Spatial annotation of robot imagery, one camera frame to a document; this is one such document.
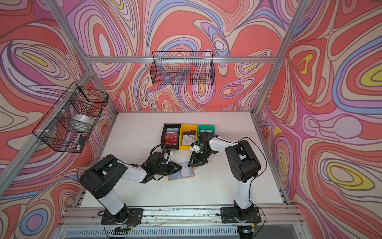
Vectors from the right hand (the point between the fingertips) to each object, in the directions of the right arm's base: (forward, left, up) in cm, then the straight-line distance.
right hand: (192, 169), depth 88 cm
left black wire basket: (+13, +62, +29) cm, 70 cm away
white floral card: (0, +4, -1) cm, 4 cm away
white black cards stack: (+23, +2, 0) cm, 24 cm away
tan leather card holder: (-3, +9, -1) cm, 10 cm away
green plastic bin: (+27, -11, +5) cm, 30 cm away
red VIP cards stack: (+22, +15, +1) cm, 26 cm away
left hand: (0, +6, 0) cm, 6 cm away
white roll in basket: (+11, +52, +32) cm, 63 cm away
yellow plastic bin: (+28, +5, +6) cm, 29 cm away
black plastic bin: (+30, +15, +3) cm, 34 cm away
